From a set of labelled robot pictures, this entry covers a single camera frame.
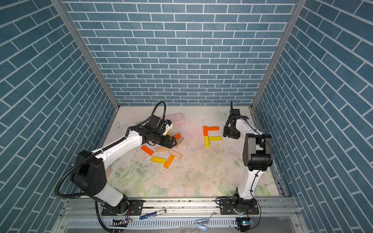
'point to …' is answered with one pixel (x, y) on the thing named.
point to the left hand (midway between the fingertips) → (174, 142)
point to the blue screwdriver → (147, 215)
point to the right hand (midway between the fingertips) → (229, 135)
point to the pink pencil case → (176, 119)
